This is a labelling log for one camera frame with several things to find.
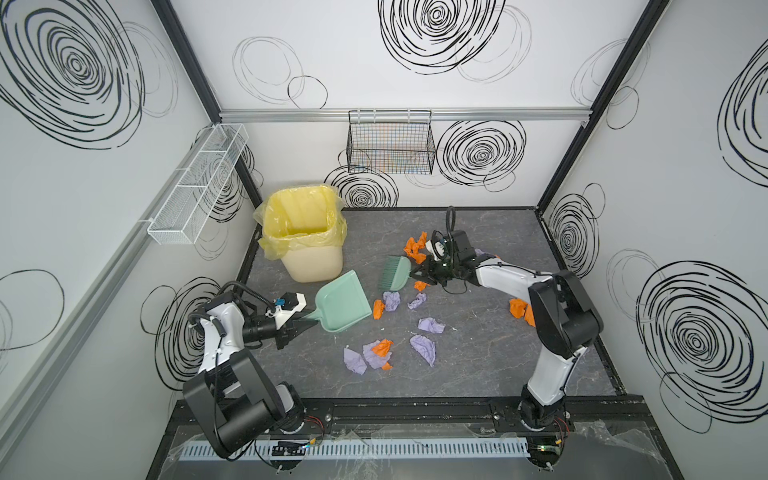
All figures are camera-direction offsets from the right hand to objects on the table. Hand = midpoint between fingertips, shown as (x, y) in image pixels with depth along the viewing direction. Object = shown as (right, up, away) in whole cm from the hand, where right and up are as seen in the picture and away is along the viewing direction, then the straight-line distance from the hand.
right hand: (409, 274), depth 89 cm
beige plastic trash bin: (-30, +3, +3) cm, 30 cm away
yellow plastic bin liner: (-36, +18, +8) cm, 41 cm away
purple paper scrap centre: (+7, -15, -1) cm, 16 cm away
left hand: (-27, -10, -12) cm, 31 cm away
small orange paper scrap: (-9, -11, +2) cm, 15 cm away
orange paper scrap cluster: (+3, +7, +16) cm, 18 cm away
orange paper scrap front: (-8, -21, -5) cm, 23 cm away
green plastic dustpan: (-19, -6, -11) cm, 23 cm away
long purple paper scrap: (-5, -9, +4) cm, 11 cm away
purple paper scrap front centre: (+4, -20, -5) cm, 21 cm away
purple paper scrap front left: (-16, -23, -7) cm, 29 cm away
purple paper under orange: (-11, -23, -7) cm, 26 cm away
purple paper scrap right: (+25, +6, +13) cm, 29 cm away
